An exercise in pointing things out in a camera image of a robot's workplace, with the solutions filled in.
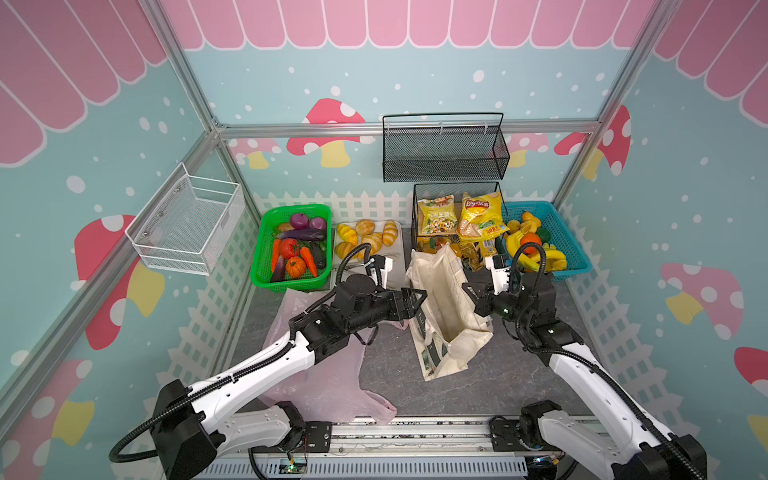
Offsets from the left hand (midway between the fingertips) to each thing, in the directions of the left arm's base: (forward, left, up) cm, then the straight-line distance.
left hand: (416, 301), depth 71 cm
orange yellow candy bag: (+34, -7, -17) cm, 38 cm away
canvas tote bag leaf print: (+5, -11, -22) cm, 25 cm away
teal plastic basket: (+41, -55, -17) cm, 71 cm away
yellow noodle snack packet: (+32, -23, -19) cm, 44 cm away
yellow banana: (+33, -35, -14) cm, 50 cm away
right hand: (+7, -12, -2) cm, 14 cm away
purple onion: (+44, +42, -17) cm, 63 cm away
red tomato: (+32, +44, -19) cm, 57 cm away
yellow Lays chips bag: (+33, -22, -3) cm, 40 cm away
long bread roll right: (+44, +8, -23) cm, 50 cm away
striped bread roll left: (+43, +24, -23) cm, 54 cm away
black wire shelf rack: (+55, -8, -10) cm, 56 cm away
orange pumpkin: (+24, +39, -20) cm, 51 cm away
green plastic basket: (+35, +58, -28) cm, 73 cm away
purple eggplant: (+39, +39, -19) cm, 59 cm away
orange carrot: (+28, +36, -21) cm, 50 cm away
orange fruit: (+35, -42, -15) cm, 57 cm away
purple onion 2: (+45, +36, -19) cm, 61 cm away
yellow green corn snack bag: (+34, -8, -4) cm, 35 cm away
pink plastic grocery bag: (-13, +21, -22) cm, 33 cm away
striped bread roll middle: (+39, +13, -22) cm, 47 cm away
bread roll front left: (+34, +25, -22) cm, 47 cm away
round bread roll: (+45, +17, -21) cm, 53 cm away
